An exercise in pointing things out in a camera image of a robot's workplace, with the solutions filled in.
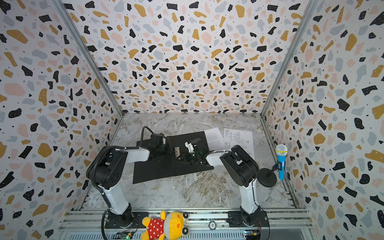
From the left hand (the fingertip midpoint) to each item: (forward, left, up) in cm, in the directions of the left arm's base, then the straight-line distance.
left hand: (176, 147), depth 97 cm
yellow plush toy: (-44, -2, +4) cm, 44 cm away
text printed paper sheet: (+7, -27, -4) cm, 28 cm away
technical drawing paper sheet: (+11, -47, -6) cm, 49 cm away
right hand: (-9, 0, +2) cm, 9 cm away
